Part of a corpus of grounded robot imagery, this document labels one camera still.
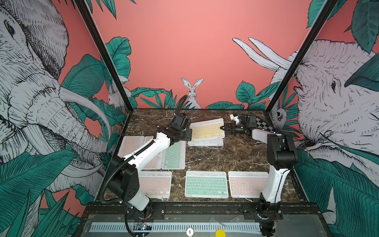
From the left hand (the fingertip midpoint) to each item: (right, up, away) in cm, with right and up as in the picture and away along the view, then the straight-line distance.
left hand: (188, 131), depth 85 cm
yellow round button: (+16, -48, -16) cm, 53 cm away
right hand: (+21, +3, +8) cm, 23 cm away
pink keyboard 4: (+33, -31, -2) cm, 45 cm away
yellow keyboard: (+13, +1, +12) cm, 18 cm away
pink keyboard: (-42, -10, +16) cm, 46 cm away
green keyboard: (-9, -17, +8) cm, 21 cm away
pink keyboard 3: (-18, -30, -3) cm, 35 cm away
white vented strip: (-4, -46, -15) cm, 48 cm away
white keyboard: (+13, -9, +15) cm, 21 cm away
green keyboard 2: (+9, -31, -2) cm, 32 cm away
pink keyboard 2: (-20, -19, +5) cm, 28 cm away
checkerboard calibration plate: (+53, +4, +22) cm, 58 cm away
